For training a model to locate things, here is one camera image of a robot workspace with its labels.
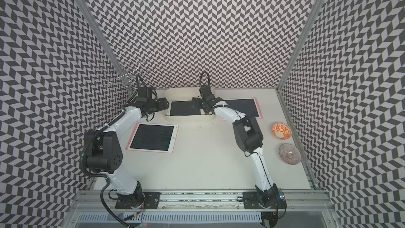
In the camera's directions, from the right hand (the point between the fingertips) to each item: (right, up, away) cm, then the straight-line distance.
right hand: (199, 104), depth 100 cm
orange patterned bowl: (+51, -16, -5) cm, 54 cm away
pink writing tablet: (+35, -2, +7) cm, 36 cm away
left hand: (-21, 0, -7) cm, 22 cm away
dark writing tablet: (-8, -2, -9) cm, 12 cm away
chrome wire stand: (-38, +15, -16) cm, 44 cm away
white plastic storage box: (-13, +8, +22) cm, 27 cm away
